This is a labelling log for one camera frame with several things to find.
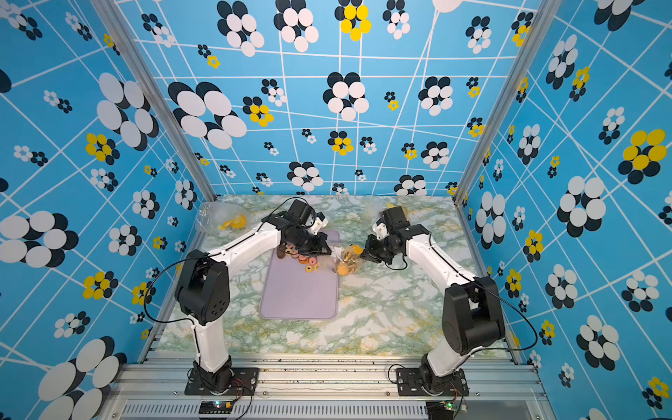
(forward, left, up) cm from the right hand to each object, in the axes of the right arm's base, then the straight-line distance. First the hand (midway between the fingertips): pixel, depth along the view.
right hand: (364, 254), depth 86 cm
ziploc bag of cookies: (+1, +6, -4) cm, 8 cm away
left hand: (+2, +10, 0) cm, 10 cm away
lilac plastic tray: (-7, +26, -15) cm, 31 cm away
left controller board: (-41, +42, -15) cm, 61 cm away
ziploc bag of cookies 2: (+27, +62, -13) cm, 69 cm away
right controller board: (-41, -20, -15) cm, 48 cm away
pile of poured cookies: (+4, +19, -12) cm, 23 cm away
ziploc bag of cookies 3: (+30, -13, -8) cm, 34 cm away
